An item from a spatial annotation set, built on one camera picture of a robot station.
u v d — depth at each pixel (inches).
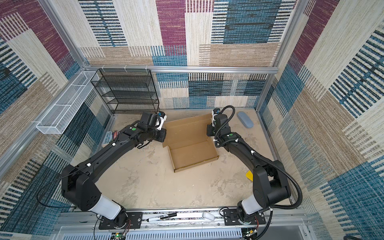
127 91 43.8
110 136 40.3
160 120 26.4
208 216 28.4
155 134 28.1
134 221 28.8
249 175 33.3
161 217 29.2
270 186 17.1
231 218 28.7
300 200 15.5
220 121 26.1
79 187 16.6
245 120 43.8
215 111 30.6
